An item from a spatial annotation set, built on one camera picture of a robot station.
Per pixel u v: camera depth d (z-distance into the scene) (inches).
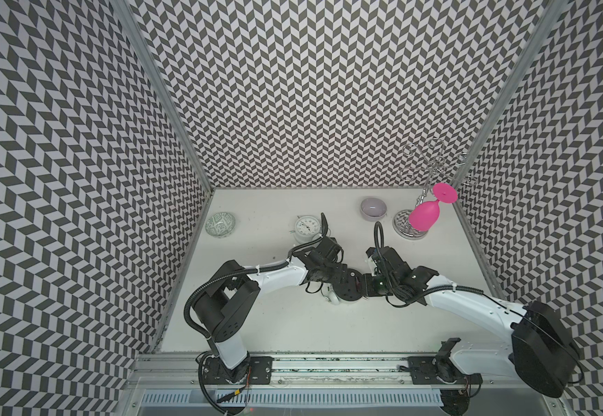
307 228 40.0
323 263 27.4
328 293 33.5
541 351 15.9
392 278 25.0
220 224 40.4
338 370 29.2
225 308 17.8
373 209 42.7
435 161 30.9
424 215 32.3
